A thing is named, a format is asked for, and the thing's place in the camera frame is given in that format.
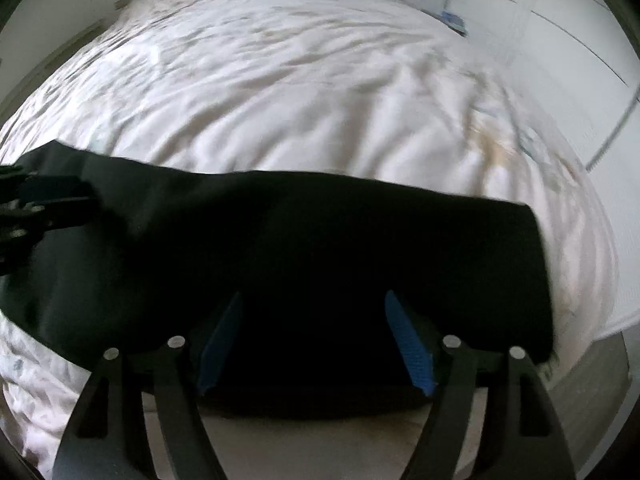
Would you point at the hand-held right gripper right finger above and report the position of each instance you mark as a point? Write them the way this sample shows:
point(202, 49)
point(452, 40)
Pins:
point(410, 350)

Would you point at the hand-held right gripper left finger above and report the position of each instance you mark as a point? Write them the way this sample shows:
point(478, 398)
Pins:
point(220, 345)

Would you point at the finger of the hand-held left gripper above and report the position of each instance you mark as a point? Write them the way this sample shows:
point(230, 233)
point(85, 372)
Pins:
point(55, 215)
point(55, 187)

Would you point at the black pants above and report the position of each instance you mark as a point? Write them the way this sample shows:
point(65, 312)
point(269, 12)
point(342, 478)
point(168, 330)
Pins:
point(325, 240)

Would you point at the floral white duvet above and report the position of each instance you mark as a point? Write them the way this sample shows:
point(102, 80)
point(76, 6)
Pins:
point(300, 85)

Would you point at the blue items on nightstand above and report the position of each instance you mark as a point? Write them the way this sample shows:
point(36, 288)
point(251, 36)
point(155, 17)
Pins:
point(455, 22)

